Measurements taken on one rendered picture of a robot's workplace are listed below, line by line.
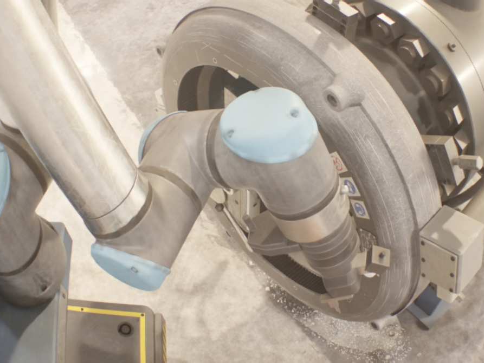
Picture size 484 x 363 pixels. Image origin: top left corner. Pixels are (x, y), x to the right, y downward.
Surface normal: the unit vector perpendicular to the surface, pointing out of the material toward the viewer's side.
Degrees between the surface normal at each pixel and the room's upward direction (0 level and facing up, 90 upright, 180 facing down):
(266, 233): 25
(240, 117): 19
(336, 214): 67
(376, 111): 30
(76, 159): 74
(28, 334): 0
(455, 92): 90
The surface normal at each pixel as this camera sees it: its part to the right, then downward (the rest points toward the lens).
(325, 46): 0.11, -0.45
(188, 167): 0.46, -0.38
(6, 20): 0.63, 0.34
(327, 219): 0.45, 0.45
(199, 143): -0.54, -0.09
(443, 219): -0.27, -0.78
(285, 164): 0.21, 0.59
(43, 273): 0.79, 0.18
